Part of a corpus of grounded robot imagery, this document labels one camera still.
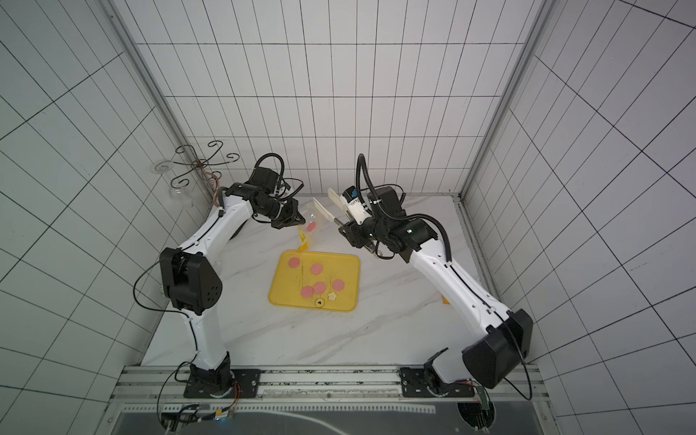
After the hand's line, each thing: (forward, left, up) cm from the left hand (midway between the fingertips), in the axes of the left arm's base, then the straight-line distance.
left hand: (302, 223), depth 86 cm
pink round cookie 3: (-6, -3, -20) cm, 21 cm away
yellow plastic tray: (-11, -7, -19) cm, 23 cm away
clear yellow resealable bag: (+6, -2, -2) cm, 7 cm away
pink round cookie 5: (-13, -5, -19) cm, 24 cm away
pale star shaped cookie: (-17, -10, -18) cm, 27 cm away
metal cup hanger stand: (+15, +34, +12) cm, 39 cm away
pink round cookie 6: (-16, -1, -18) cm, 24 cm away
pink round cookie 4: (-12, -11, -19) cm, 26 cm away
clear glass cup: (+10, +44, +2) cm, 45 cm away
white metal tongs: (-3, -12, +14) cm, 19 cm away
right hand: (-5, -16, +9) cm, 19 cm away
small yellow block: (-18, -48, -19) cm, 55 cm away
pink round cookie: (+2, -2, -5) cm, 6 cm away
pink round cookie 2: (-4, +5, -18) cm, 20 cm away
